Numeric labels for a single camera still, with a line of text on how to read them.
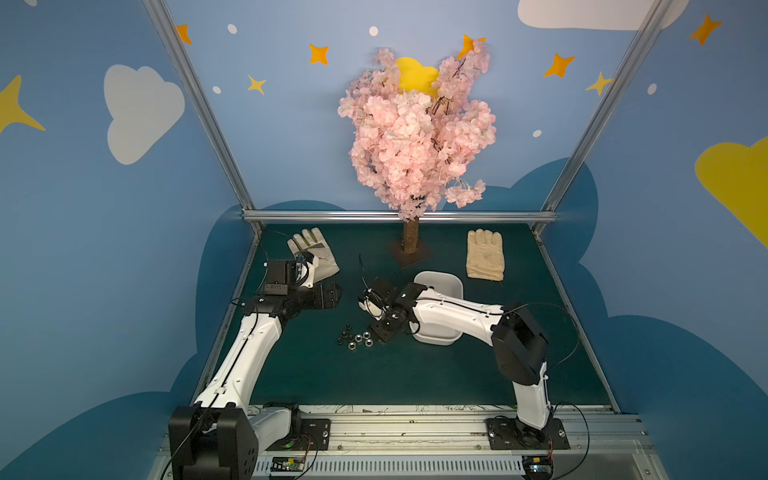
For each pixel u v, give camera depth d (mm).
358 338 905
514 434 666
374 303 722
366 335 906
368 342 902
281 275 641
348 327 931
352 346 885
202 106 844
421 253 1153
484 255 1132
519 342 493
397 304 645
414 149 645
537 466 723
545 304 1107
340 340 905
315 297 727
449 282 1011
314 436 737
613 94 826
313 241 1155
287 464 718
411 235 1054
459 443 736
